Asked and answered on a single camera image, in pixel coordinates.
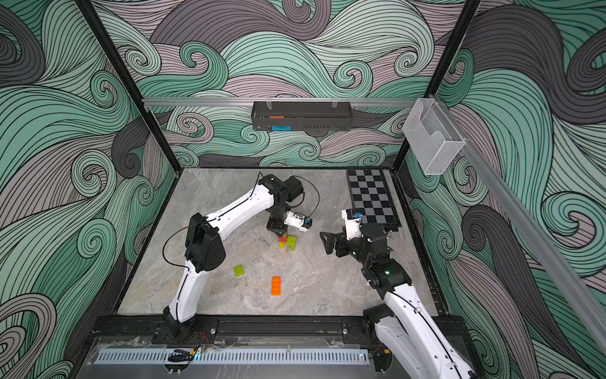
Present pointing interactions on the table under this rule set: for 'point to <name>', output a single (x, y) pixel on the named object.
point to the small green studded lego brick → (239, 271)
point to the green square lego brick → (291, 242)
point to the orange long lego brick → (276, 286)
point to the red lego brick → (282, 239)
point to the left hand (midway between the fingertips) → (281, 224)
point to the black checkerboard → (370, 193)
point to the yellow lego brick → (281, 245)
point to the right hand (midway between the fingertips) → (336, 231)
